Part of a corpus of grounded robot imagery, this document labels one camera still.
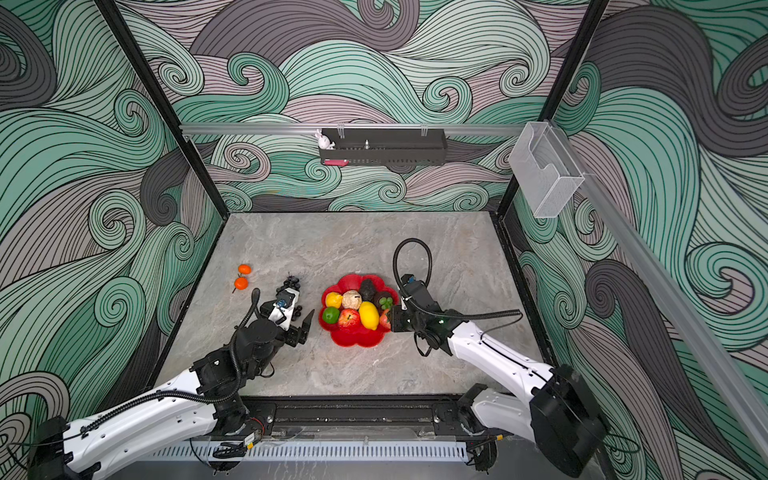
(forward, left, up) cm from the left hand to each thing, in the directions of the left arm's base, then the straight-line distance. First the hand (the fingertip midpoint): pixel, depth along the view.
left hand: (298, 302), depth 76 cm
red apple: (+1, -12, -11) cm, 16 cm away
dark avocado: (+11, -17, -11) cm, 23 cm away
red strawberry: (0, -23, -9) cm, 25 cm away
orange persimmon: (+21, +26, -16) cm, 37 cm away
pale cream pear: (+6, -13, -9) cm, 17 cm away
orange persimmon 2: (+15, +25, -15) cm, 33 cm away
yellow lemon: (+2, -18, -11) cm, 21 cm away
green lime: (+1, -7, -9) cm, 12 cm away
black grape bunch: (+14, +7, -12) cm, 19 cm away
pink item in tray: (+39, -8, +16) cm, 43 cm away
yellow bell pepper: (+7, -7, -11) cm, 15 cm away
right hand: (0, -24, -8) cm, 25 cm away
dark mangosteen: (+6, -23, -10) cm, 25 cm away
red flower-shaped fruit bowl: (-3, -15, -15) cm, 21 cm away
